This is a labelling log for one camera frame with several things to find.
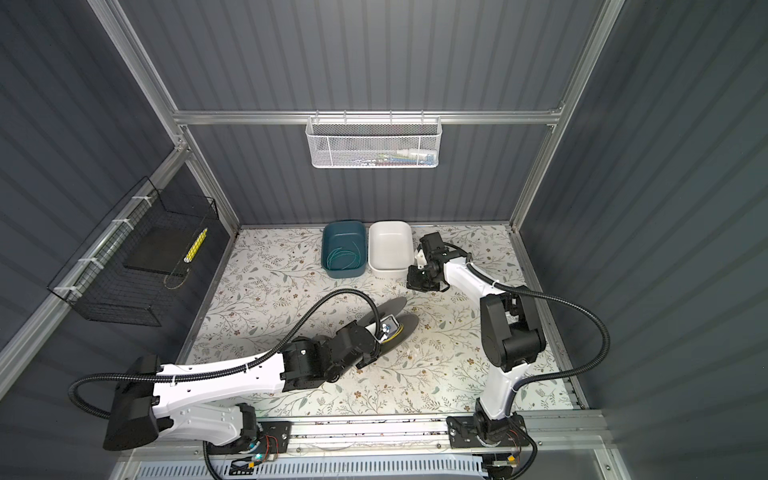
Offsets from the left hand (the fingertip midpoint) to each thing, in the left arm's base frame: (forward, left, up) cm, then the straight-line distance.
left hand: (375, 327), depth 74 cm
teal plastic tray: (+38, +11, -12) cm, 42 cm away
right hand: (+18, -12, -9) cm, 24 cm away
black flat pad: (+19, +53, +12) cm, 58 cm away
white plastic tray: (+40, -6, -15) cm, 43 cm away
